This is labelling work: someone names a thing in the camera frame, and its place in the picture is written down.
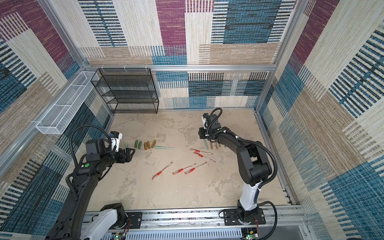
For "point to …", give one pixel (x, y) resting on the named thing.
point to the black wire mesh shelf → (127, 90)
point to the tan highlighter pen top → (219, 145)
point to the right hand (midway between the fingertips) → (201, 133)
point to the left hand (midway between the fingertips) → (126, 147)
